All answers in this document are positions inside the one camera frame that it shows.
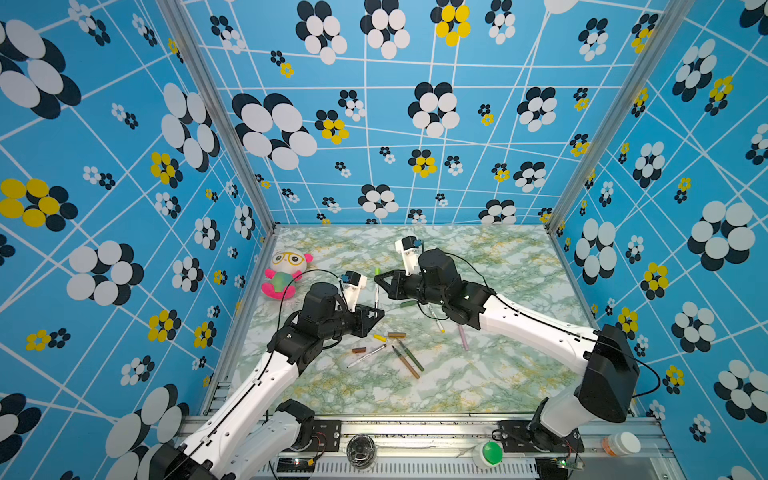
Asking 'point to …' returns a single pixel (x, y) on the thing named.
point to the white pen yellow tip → (440, 326)
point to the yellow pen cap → (379, 337)
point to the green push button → (488, 454)
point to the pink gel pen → (463, 338)
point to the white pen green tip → (377, 272)
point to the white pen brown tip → (367, 354)
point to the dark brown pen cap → (359, 350)
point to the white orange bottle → (621, 444)
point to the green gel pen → (412, 357)
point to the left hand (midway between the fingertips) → (383, 311)
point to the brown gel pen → (406, 363)
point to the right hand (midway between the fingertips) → (376, 281)
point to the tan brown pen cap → (397, 335)
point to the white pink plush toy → (286, 271)
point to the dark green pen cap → (408, 303)
